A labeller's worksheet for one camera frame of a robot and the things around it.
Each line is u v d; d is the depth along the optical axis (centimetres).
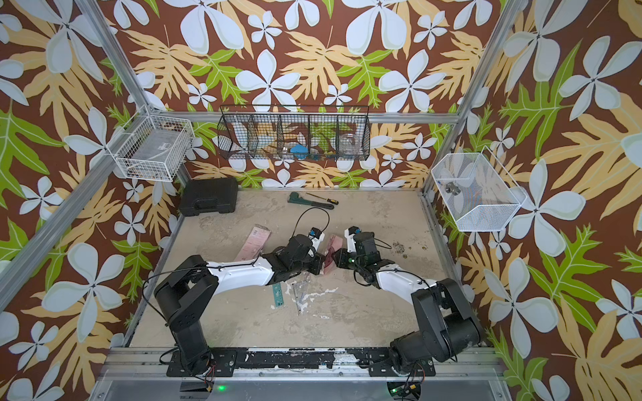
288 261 69
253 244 102
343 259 80
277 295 88
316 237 80
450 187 85
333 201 115
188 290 52
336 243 93
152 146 86
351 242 82
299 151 95
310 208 114
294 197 116
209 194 115
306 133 96
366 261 71
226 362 74
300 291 88
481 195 81
